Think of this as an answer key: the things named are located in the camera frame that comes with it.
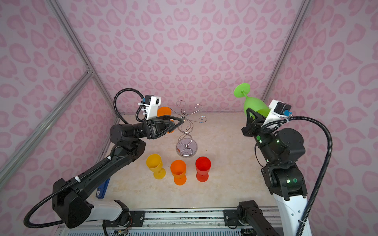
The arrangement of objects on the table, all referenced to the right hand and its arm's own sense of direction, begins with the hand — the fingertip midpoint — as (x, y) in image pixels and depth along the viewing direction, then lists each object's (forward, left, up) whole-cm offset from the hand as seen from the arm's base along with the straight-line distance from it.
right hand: (247, 109), depth 54 cm
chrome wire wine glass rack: (+12, +26, -46) cm, 54 cm away
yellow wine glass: (-4, +42, -36) cm, 55 cm away
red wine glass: (-6, +15, -34) cm, 38 cm away
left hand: (-10, +24, +2) cm, 27 cm away
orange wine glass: (-8, +28, -36) cm, 46 cm away
